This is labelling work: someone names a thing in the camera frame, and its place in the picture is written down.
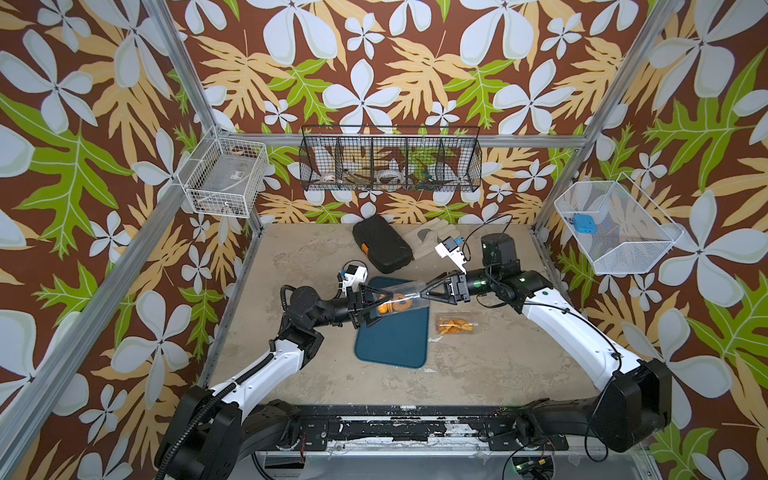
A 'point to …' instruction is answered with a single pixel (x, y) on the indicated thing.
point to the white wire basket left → (226, 176)
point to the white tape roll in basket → (390, 176)
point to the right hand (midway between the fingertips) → (425, 294)
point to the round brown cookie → (402, 305)
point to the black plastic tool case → (382, 244)
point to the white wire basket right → (632, 235)
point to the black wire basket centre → (391, 158)
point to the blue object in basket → (585, 223)
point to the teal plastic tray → (394, 340)
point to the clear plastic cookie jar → (406, 296)
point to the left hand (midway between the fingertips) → (392, 303)
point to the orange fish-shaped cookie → (385, 308)
